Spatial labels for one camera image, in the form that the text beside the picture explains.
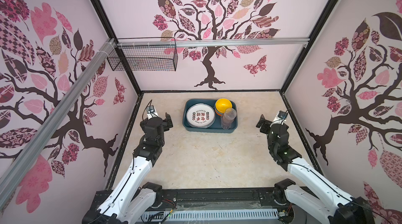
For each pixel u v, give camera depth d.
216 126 1.00
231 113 0.95
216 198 0.75
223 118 0.93
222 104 1.01
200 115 1.03
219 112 0.98
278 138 0.58
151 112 0.63
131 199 0.46
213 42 0.92
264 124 0.71
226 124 0.94
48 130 0.50
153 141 0.57
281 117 0.66
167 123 0.73
